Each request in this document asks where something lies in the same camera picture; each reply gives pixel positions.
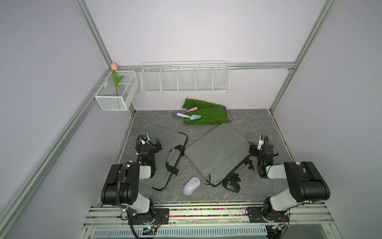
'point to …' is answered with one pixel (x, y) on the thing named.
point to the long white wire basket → (185, 77)
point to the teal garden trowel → (192, 117)
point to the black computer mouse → (231, 185)
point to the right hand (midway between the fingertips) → (259, 142)
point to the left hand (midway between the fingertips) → (150, 140)
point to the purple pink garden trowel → (183, 111)
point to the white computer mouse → (192, 184)
